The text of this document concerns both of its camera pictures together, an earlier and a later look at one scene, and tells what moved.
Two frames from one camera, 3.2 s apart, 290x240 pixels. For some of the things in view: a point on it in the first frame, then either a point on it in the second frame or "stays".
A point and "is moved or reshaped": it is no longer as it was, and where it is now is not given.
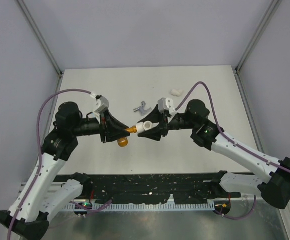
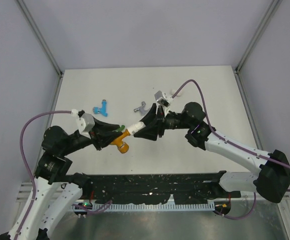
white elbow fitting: [177, 92] stays
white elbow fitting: [141, 127] is moved or reshaped
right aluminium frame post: [273, 6] stays
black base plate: [154, 189] stays
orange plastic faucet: [123, 142] is moved or reshaped
